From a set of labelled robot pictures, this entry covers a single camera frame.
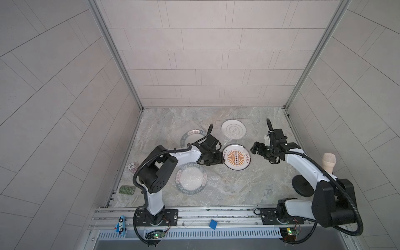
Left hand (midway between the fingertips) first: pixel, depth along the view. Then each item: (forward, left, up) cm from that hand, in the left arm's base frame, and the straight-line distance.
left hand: (224, 161), depth 89 cm
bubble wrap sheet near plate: (-14, +10, +1) cm, 17 cm away
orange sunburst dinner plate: (+3, -8, 0) cm, 8 cm away
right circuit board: (-34, -27, 0) cm, 43 cm away
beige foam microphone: (-12, -39, +26) cm, 48 cm away
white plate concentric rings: (+23, -8, 0) cm, 24 cm away
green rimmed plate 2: (-10, +18, +1) cm, 21 cm away
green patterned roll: (-17, +49, +3) cm, 52 cm away
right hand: (+4, -18, +6) cm, 19 cm away
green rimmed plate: (+17, +20, +1) cm, 26 cm away
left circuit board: (-34, +32, +2) cm, 47 cm away
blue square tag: (-30, +7, 0) cm, 31 cm away
